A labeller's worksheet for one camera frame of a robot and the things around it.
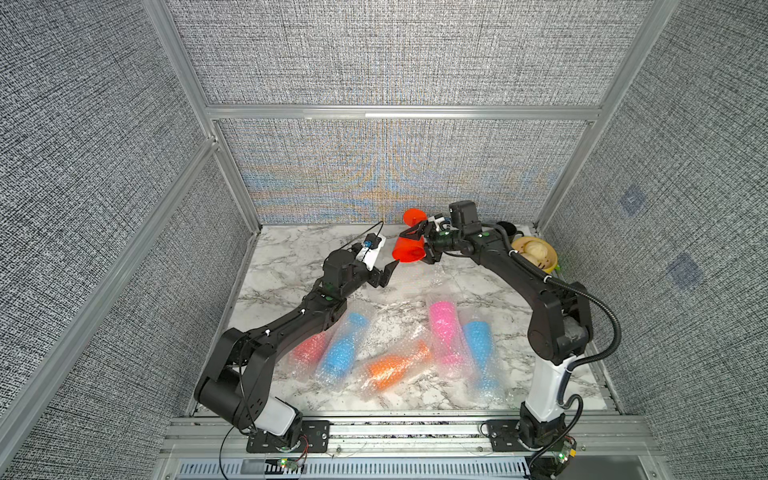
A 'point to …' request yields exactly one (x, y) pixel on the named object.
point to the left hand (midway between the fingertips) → (391, 249)
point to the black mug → (510, 229)
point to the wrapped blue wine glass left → (337, 362)
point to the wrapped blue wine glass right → (479, 337)
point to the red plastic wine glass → (409, 250)
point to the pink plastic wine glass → (448, 334)
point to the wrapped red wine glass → (303, 358)
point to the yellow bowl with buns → (537, 251)
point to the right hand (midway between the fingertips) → (403, 234)
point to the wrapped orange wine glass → (406, 359)
